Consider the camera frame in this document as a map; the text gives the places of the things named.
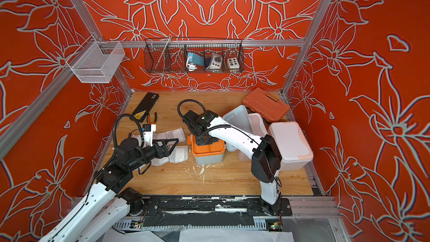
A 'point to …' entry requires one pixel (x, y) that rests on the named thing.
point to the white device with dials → (216, 61)
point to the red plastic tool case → (265, 104)
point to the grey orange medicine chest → (206, 160)
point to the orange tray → (216, 148)
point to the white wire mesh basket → (97, 61)
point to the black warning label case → (145, 106)
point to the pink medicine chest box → (258, 129)
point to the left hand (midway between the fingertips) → (173, 140)
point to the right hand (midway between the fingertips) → (201, 142)
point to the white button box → (233, 63)
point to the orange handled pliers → (148, 119)
